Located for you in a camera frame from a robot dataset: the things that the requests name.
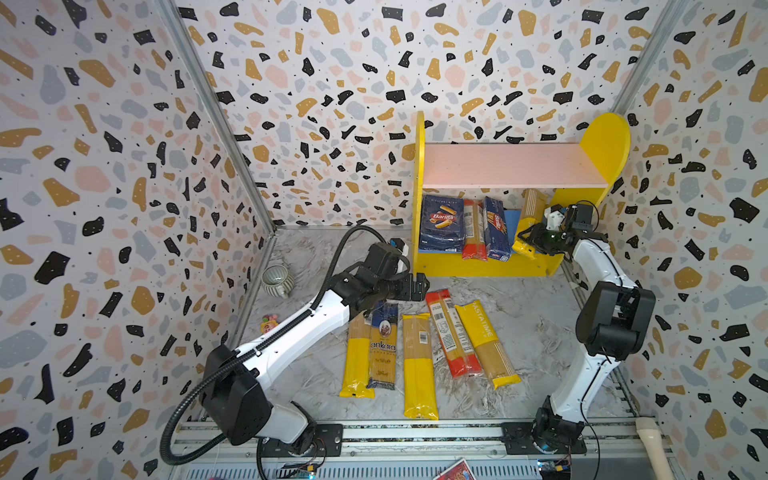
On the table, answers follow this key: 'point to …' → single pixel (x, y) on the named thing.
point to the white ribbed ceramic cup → (277, 281)
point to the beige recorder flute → (652, 438)
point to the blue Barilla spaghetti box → (496, 228)
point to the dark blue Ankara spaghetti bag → (384, 320)
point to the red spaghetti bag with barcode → (454, 348)
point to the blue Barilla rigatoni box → (442, 224)
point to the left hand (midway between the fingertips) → (418, 279)
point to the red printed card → (459, 471)
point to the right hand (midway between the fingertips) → (521, 226)
